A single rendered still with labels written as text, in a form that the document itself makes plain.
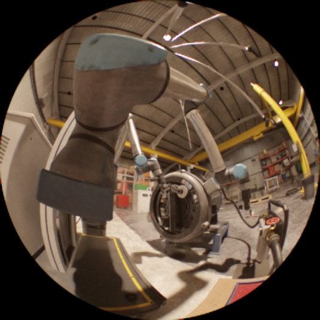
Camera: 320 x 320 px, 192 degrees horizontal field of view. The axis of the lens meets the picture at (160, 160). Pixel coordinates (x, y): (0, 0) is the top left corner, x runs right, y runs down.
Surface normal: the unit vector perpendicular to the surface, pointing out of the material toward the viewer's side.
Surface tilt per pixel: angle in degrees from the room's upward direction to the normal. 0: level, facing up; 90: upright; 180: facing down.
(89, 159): 70
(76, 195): 90
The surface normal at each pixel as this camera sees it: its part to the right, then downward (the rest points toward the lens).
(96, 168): 0.80, -0.51
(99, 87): 0.15, 0.94
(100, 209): 0.54, -0.34
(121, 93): 0.51, 0.86
